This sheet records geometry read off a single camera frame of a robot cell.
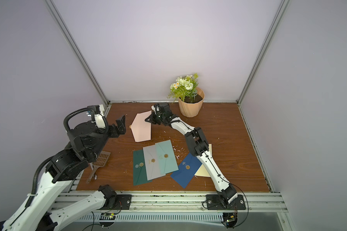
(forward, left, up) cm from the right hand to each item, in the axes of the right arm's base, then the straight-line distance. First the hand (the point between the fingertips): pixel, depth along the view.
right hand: (144, 115), depth 98 cm
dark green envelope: (-36, -2, -11) cm, 38 cm away
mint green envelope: (-25, -17, -11) cm, 32 cm away
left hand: (-24, +1, +29) cm, 38 cm away
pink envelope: (-9, +1, -4) cm, 10 cm away
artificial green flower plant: (+8, -28, +17) cm, 34 cm away
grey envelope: (-32, -9, -11) cm, 34 cm away
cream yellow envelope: (-33, -39, -12) cm, 53 cm away
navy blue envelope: (-32, -30, -12) cm, 46 cm away
